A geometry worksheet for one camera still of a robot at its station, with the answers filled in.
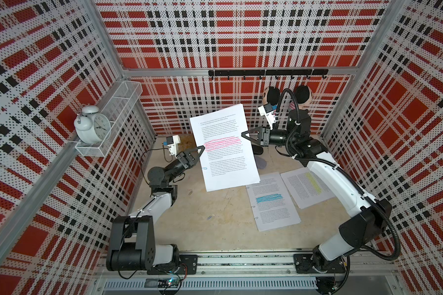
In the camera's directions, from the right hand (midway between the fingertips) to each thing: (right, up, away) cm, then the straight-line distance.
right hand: (246, 135), depth 65 cm
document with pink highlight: (-7, -9, +3) cm, 12 cm away
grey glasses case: (+12, -13, +44) cm, 47 cm away
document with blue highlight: (+15, -32, +26) cm, 44 cm away
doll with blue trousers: (+30, +23, +27) cm, 47 cm away
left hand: (-15, -5, +5) cm, 16 cm away
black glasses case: (+11, -5, +49) cm, 50 cm away
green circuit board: (-28, -56, +4) cm, 63 cm away
